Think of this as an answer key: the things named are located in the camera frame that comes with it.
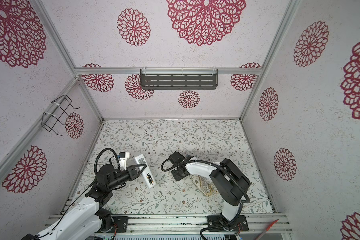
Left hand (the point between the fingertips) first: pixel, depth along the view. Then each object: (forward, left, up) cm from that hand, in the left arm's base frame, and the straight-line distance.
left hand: (146, 168), depth 78 cm
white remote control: (-2, 0, +1) cm, 2 cm away
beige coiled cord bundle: (-6, -32, -12) cm, 35 cm away
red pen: (-24, -62, -12) cm, 67 cm away
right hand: (+4, -16, -14) cm, 22 cm away
